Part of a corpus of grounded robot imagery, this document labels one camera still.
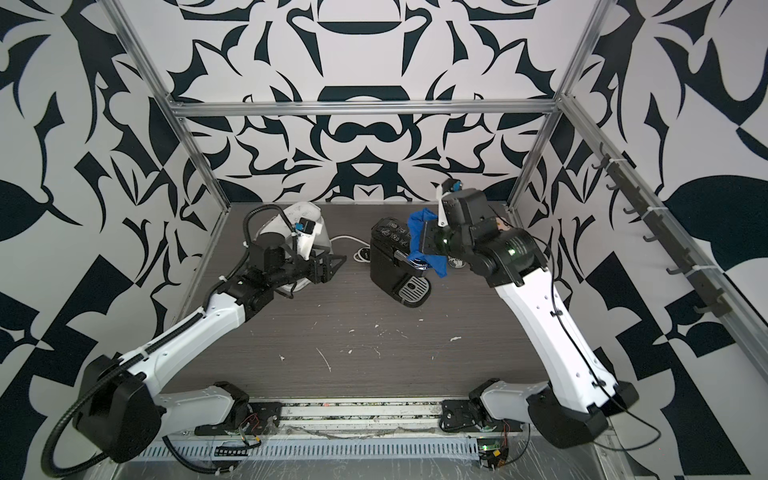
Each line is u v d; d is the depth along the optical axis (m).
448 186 0.56
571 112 0.83
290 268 0.66
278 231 0.65
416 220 0.65
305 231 0.67
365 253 1.02
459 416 0.74
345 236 1.05
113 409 0.39
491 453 0.71
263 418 0.74
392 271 0.93
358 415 0.76
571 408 0.38
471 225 0.44
